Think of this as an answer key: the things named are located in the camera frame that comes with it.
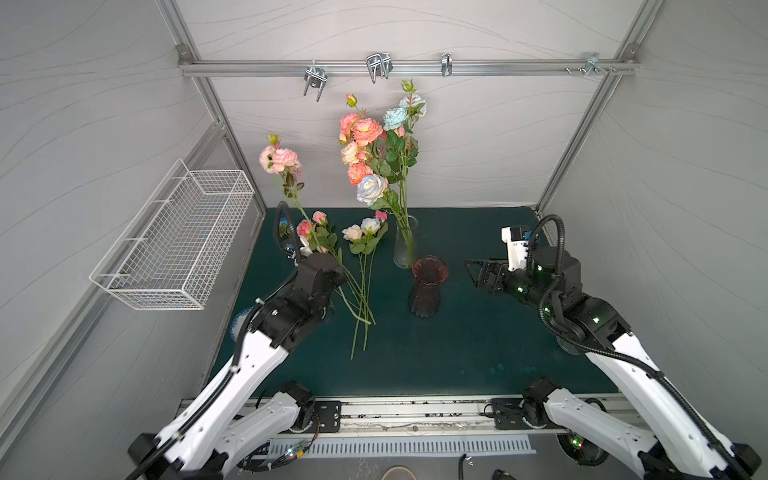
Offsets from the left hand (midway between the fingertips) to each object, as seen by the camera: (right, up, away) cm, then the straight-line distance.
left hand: (327, 260), depth 71 cm
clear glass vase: (+20, -1, +29) cm, 35 cm away
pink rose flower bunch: (-10, +5, +37) cm, 38 cm away
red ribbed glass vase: (+26, -12, +18) cm, 34 cm away
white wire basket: (-36, +2, -3) cm, 36 cm away
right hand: (+36, 0, -4) cm, 36 cm away
